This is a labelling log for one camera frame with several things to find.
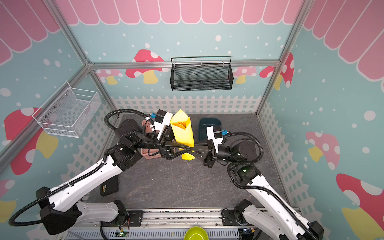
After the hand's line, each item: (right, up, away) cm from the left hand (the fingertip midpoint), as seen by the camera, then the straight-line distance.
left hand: (192, 146), depth 49 cm
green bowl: (+1, -44, +21) cm, 48 cm away
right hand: (-2, -2, +2) cm, 3 cm away
